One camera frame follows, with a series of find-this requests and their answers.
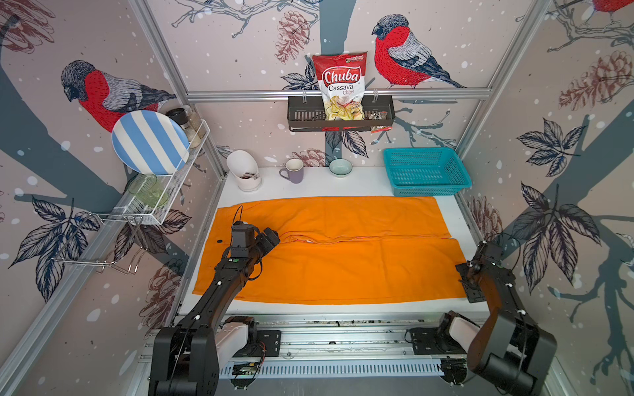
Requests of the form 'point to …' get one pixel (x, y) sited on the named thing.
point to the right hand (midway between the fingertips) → (465, 275)
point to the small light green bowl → (340, 167)
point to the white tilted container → (245, 169)
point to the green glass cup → (147, 186)
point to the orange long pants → (342, 250)
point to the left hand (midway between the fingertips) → (274, 233)
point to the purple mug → (295, 168)
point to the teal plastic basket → (425, 171)
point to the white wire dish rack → (130, 210)
